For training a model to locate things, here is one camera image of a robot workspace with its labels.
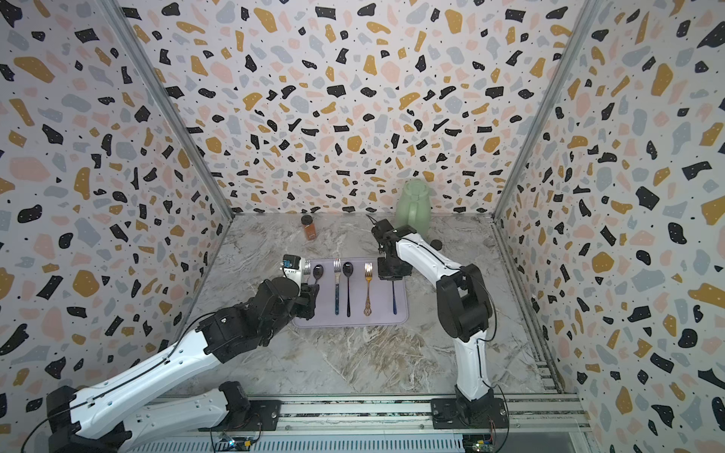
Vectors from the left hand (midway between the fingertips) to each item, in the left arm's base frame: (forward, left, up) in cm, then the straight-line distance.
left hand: (318, 287), depth 72 cm
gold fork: (+19, -12, -24) cm, 33 cm away
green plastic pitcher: (+32, -28, -3) cm, 42 cm away
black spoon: (+20, -4, -23) cm, 31 cm away
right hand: (+14, -19, -17) cm, 29 cm away
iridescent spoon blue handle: (+2, -20, -18) cm, 27 cm away
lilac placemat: (+11, -6, -24) cm, 27 cm away
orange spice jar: (+37, +11, -17) cm, 42 cm away
